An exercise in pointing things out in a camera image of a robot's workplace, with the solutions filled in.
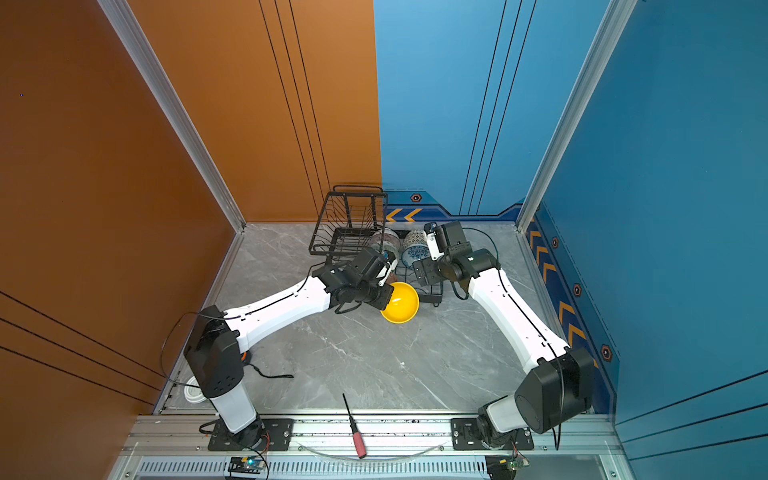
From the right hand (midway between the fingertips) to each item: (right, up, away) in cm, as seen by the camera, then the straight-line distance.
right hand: (431, 264), depth 82 cm
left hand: (-11, -8, +2) cm, 13 cm away
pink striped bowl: (-12, +9, +20) cm, 25 cm away
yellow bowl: (-8, -12, +6) cm, 15 cm away
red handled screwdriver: (-18, -44, -11) cm, 49 cm away
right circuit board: (+15, -48, -12) cm, 51 cm away
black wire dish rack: (-25, +14, +20) cm, 35 cm away
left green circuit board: (-47, -48, -11) cm, 68 cm away
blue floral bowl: (-3, +5, +18) cm, 19 cm away
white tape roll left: (-60, -32, -8) cm, 69 cm away
